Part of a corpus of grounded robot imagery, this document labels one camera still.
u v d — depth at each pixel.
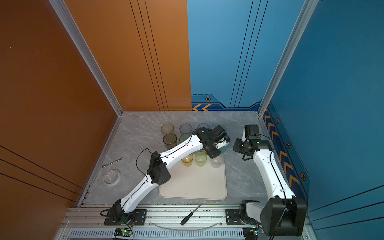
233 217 0.72
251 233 0.71
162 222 0.73
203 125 0.94
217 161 0.92
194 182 0.85
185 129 0.95
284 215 0.38
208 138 0.63
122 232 0.71
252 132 0.62
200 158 0.91
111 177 0.87
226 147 0.81
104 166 0.91
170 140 0.92
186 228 0.71
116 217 0.64
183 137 0.89
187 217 0.74
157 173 0.64
